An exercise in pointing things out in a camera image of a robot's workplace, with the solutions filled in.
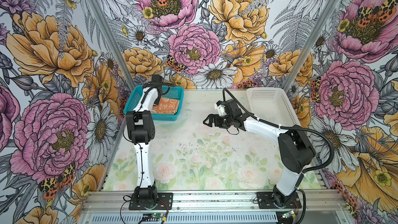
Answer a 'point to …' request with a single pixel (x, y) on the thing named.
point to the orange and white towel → (167, 105)
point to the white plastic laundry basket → (271, 104)
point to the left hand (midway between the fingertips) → (145, 102)
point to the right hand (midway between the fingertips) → (210, 126)
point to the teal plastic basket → (173, 92)
